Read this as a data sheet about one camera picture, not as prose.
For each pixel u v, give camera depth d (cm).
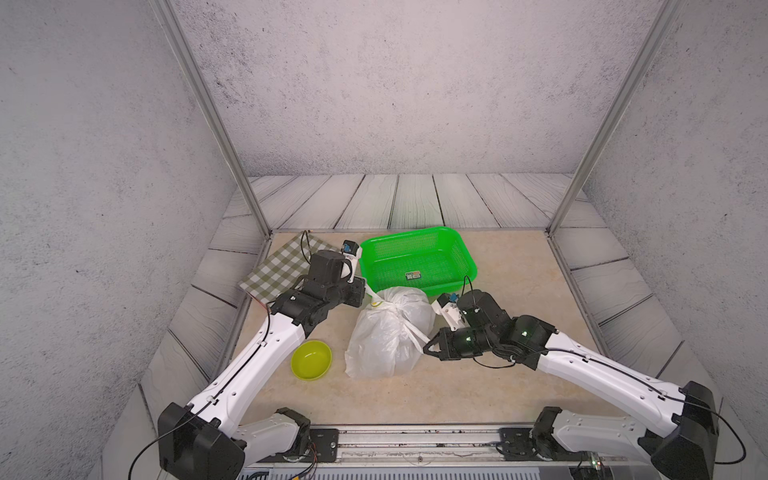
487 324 55
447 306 67
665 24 71
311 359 86
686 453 37
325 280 56
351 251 67
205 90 83
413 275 108
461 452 73
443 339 66
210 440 37
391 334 70
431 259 112
